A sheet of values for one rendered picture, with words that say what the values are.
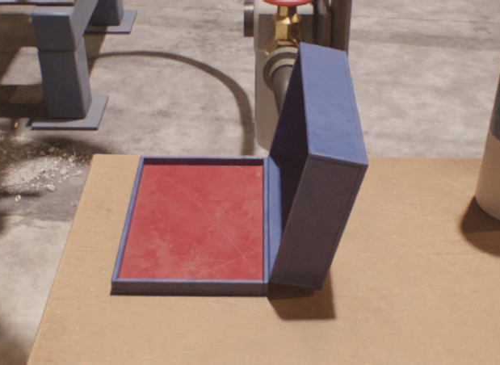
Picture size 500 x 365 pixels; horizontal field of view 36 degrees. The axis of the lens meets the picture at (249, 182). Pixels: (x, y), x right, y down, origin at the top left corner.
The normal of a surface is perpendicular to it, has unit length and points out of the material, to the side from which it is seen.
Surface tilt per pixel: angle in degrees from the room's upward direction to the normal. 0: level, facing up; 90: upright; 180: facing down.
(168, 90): 0
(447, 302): 0
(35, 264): 0
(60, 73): 90
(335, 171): 90
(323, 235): 90
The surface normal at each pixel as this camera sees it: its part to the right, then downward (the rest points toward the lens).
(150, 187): 0.00, -0.82
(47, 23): -0.01, 0.58
